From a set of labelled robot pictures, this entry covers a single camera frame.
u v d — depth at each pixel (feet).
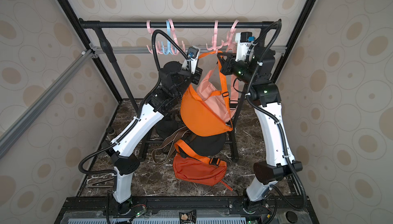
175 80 1.54
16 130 1.74
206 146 2.84
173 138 2.96
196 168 2.75
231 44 1.91
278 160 1.37
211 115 2.60
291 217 2.05
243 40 1.58
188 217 2.29
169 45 3.03
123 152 1.51
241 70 1.64
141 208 2.39
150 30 1.60
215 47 1.89
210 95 2.59
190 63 1.63
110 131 3.00
